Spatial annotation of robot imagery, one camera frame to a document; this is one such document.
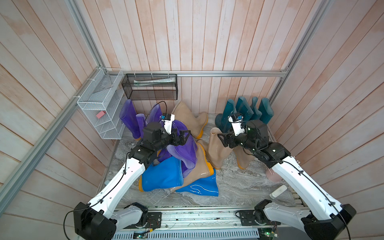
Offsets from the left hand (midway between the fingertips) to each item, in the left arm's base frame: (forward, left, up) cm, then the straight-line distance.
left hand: (183, 133), depth 73 cm
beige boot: (+25, -8, -22) cm, 35 cm away
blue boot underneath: (-18, -13, -25) cm, 34 cm away
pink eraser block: (+14, +47, 0) cm, 49 cm away
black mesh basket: (+45, +24, -4) cm, 51 cm away
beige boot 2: (-2, -18, -13) cm, 23 cm away
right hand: (+1, -20, +1) cm, 20 cm away
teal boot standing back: (+21, -49, -3) cm, 54 cm away
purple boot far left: (+15, +33, -4) cm, 36 cm away
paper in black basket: (+34, +28, +6) cm, 45 cm away
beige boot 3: (-9, -11, -21) cm, 25 cm away
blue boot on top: (-13, +10, -19) cm, 25 cm away
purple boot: (+17, +17, -4) cm, 24 cm away
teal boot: (+25, -37, -5) cm, 45 cm away
